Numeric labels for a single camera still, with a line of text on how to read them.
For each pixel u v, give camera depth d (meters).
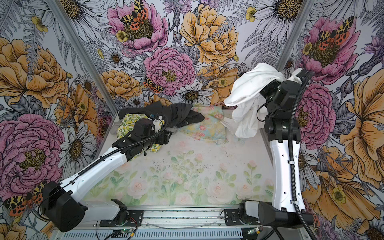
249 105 0.68
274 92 0.51
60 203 0.39
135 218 0.73
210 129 1.12
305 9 0.73
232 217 0.74
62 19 0.75
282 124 0.42
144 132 0.60
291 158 0.39
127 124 0.96
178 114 1.08
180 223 0.73
